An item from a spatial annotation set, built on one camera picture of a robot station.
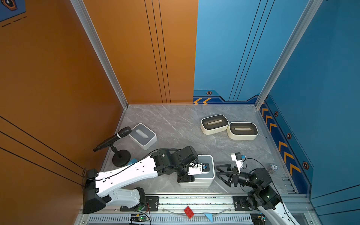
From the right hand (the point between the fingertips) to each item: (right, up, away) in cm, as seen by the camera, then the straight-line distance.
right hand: (218, 173), depth 68 cm
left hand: (-12, +1, +1) cm, 12 cm away
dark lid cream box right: (+24, +18, +29) cm, 42 cm away
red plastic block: (-14, -20, +1) cm, 25 cm away
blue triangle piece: (-4, -21, 0) cm, 21 cm away
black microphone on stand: (-57, +2, +21) cm, 61 cm away
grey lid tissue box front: (-11, -9, +7) cm, 16 cm away
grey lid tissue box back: (-5, +5, +2) cm, 8 cm away
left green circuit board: (-41, -24, +4) cm, 48 cm away
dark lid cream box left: (+5, +23, +34) cm, 41 cm away
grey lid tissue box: (-46, +15, +30) cm, 57 cm away
